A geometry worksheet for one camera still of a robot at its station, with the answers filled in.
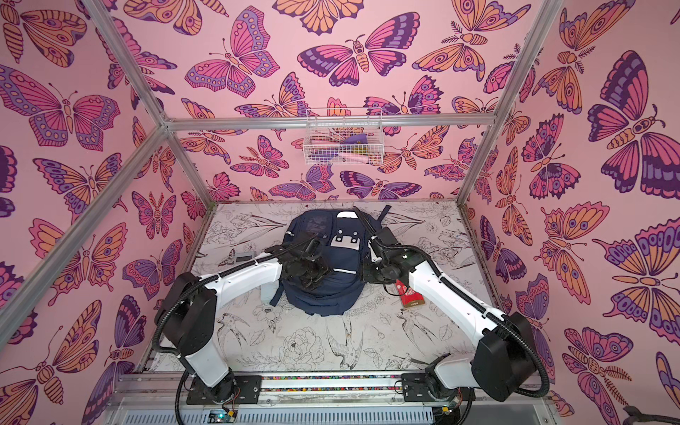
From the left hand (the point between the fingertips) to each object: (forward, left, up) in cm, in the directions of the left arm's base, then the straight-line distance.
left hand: (336, 274), depth 87 cm
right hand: (-2, -9, +6) cm, 11 cm away
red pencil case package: (-4, -25, -9) cm, 27 cm away
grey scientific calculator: (+12, +38, -9) cm, 41 cm away
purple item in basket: (+41, -7, +25) cm, 48 cm away
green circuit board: (-38, +31, -11) cm, 50 cm away
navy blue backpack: (+18, -3, -3) cm, 19 cm away
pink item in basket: (+29, -8, +26) cm, 39 cm away
